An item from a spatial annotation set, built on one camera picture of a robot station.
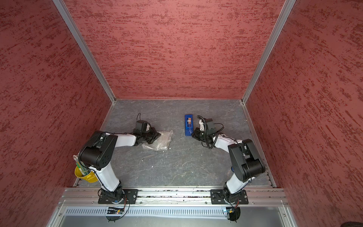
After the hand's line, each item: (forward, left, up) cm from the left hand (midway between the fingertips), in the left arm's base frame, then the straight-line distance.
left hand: (161, 136), depth 97 cm
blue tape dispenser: (+7, -19, +3) cm, 21 cm away
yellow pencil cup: (-30, +33, +7) cm, 45 cm away
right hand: (-2, -21, +4) cm, 21 cm away
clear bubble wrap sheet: (-7, -2, +2) cm, 7 cm away
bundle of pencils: (-27, +38, +8) cm, 47 cm away
